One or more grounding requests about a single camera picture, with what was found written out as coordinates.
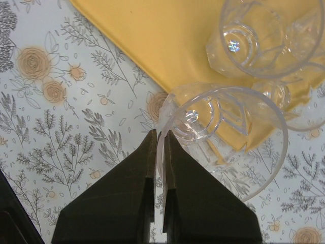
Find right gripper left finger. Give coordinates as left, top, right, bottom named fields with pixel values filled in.
left=51, top=129, right=157, bottom=243

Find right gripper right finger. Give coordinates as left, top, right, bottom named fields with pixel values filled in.
left=163, top=131, right=262, bottom=243

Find small clear glass front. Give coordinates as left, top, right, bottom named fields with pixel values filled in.
left=252, top=81, right=290, bottom=111

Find yellow plastic tray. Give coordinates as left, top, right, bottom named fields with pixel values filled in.
left=68, top=0, right=325, bottom=153

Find floral patterned table mat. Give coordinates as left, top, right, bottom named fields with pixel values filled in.
left=1, top=1, right=166, bottom=243

